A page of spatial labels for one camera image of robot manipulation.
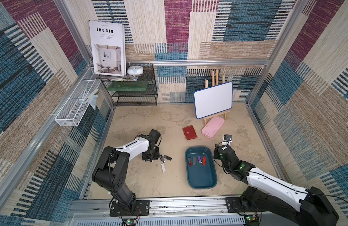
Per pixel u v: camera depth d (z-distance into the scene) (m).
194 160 0.89
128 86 0.99
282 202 0.48
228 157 0.62
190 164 0.88
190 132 1.03
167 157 0.91
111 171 0.46
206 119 1.03
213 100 0.94
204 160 0.89
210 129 1.03
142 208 0.73
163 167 0.87
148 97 1.19
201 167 0.86
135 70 0.87
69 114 0.70
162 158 0.92
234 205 0.73
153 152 0.76
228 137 0.73
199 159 0.89
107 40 0.78
